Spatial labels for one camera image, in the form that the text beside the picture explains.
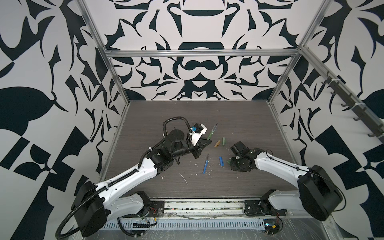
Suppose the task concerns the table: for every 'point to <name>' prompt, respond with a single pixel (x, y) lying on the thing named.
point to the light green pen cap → (223, 141)
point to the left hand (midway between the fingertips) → (211, 137)
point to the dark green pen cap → (228, 162)
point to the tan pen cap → (217, 144)
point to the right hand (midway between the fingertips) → (234, 165)
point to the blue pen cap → (221, 161)
